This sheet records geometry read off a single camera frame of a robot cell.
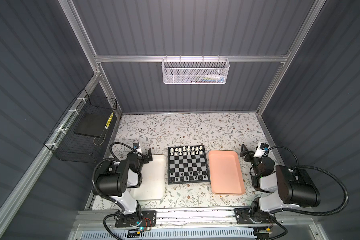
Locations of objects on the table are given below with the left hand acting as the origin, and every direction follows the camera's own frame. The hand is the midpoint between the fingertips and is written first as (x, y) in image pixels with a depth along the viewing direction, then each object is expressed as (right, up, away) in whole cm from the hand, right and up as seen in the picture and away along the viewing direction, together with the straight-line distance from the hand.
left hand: (141, 149), depth 93 cm
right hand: (+68, +2, -6) cm, 68 cm away
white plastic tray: (+9, -20, -9) cm, 24 cm away
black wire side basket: (-23, +10, -21) cm, 33 cm away
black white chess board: (+29, -9, -3) cm, 31 cm away
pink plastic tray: (+54, -16, 0) cm, 56 cm away
